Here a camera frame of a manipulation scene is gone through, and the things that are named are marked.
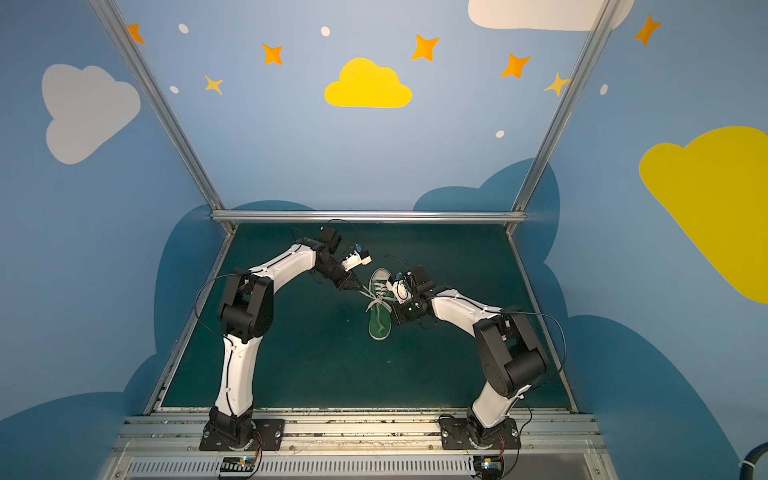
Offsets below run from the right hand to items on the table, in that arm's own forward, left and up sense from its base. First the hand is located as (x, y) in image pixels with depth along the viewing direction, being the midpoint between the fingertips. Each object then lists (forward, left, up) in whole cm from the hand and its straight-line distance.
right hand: (396, 312), depth 92 cm
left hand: (+10, +13, +1) cm, 16 cm away
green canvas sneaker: (-3, +5, 0) cm, 6 cm away
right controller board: (-38, -25, -8) cm, 46 cm away
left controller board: (-41, +38, -7) cm, 57 cm away
